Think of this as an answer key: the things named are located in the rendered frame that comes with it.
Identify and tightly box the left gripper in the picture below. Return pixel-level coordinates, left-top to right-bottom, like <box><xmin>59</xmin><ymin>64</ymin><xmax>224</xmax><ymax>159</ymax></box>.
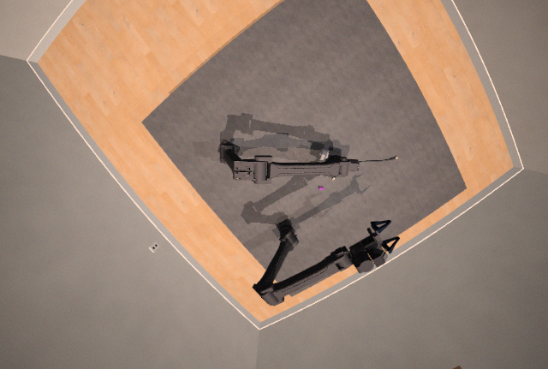
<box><xmin>325</xmin><ymin>146</ymin><xmax>342</xmax><ymax>161</ymax></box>

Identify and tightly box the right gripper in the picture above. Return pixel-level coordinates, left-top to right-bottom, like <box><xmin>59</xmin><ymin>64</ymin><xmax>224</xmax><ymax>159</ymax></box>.
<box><xmin>361</xmin><ymin>220</ymin><xmax>400</xmax><ymax>253</ymax></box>

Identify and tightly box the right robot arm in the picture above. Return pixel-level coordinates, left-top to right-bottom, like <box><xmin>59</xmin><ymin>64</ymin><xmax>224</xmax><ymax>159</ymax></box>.
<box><xmin>253</xmin><ymin>220</ymin><xmax>388</xmax><ymax>306</ymax></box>

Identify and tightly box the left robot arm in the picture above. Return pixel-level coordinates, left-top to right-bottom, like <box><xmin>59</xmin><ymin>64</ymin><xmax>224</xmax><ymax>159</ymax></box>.
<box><xmin>217</xmin><ymin>140</ymin><xmax>360</xmax><ymax>184</ymax></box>

